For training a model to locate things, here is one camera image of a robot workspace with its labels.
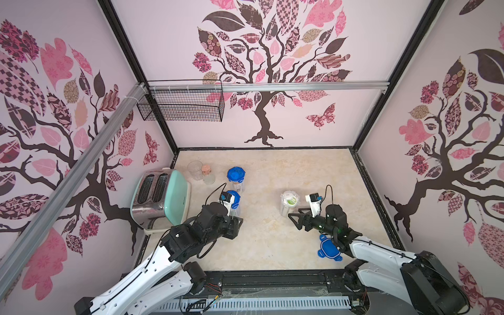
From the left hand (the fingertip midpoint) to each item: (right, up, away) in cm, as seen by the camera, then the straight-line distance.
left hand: (235, 224), depth 71 cm
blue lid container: (-2, +17, +20) cm, 26 cm away
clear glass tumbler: (-26, +20, +35) cm, 48 cm away
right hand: (+24, +2, +12) cm, 27 cm away
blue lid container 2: (-1, +4, +11) cm, 11 cm away
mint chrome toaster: (-32, +8, +9) cm, 34 cm away
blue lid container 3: (+21, +3, +15) cm, 26 cm away
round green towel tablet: (+23, +6, +11) cm, 26 cm away
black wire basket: (-28, +54, +24) cm, 65 cm away
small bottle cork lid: (-18, +20, +26) cm, 38 cm away
